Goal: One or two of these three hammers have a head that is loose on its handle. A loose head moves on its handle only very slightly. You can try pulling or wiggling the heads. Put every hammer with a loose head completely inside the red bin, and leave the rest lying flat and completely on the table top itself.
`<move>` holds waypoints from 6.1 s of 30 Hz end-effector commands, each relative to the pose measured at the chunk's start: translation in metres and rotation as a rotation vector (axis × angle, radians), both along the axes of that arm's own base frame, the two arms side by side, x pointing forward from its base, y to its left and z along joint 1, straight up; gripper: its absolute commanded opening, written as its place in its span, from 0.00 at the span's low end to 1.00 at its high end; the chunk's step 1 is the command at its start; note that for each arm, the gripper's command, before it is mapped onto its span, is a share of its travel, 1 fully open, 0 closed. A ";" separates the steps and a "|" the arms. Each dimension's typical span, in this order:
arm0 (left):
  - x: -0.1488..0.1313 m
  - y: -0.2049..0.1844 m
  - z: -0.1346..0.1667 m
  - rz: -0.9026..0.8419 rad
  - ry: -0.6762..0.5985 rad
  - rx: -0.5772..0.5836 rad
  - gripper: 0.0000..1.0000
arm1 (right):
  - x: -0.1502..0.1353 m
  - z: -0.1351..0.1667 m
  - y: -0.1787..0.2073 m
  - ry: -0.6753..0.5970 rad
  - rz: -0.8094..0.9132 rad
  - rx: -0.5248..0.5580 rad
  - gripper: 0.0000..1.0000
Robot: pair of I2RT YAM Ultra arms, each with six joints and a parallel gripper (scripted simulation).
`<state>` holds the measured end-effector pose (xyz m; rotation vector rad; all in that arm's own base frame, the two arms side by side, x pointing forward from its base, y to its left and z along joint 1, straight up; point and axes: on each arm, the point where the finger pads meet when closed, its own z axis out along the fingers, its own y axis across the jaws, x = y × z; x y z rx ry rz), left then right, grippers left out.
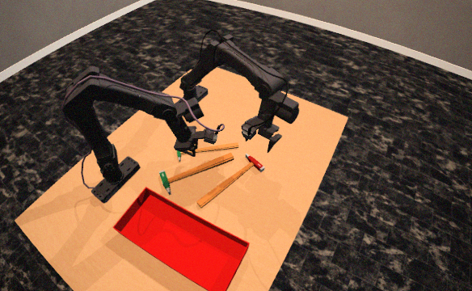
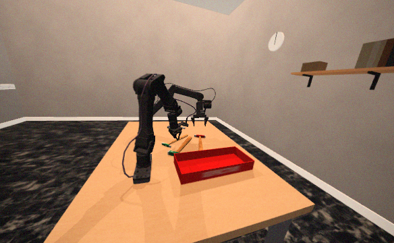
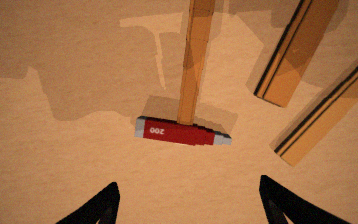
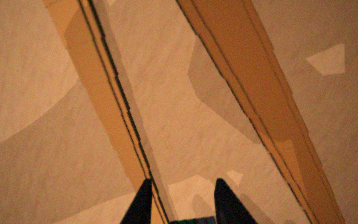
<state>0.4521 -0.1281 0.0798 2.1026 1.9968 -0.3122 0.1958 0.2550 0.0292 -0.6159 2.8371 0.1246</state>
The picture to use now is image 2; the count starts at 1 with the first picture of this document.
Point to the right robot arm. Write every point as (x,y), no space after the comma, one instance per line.
(146,140)

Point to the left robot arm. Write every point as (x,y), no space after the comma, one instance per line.
(189,93)

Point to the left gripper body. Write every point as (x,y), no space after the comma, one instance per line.
(198,115)

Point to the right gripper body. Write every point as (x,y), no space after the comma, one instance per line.
(174,127)

